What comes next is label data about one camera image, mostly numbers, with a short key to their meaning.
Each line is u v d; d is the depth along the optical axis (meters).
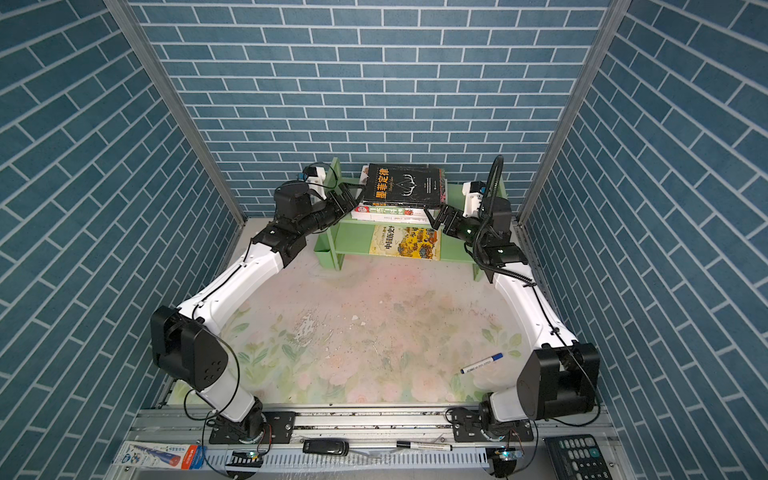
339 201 0.68
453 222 0.68
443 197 0.80
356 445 0.73
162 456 0.69
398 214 0.79
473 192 0.70
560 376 0.41
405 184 0.82
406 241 0.97
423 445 0.71
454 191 0.84
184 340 0.43
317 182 0.71
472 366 0.83
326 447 0.69
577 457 0.69
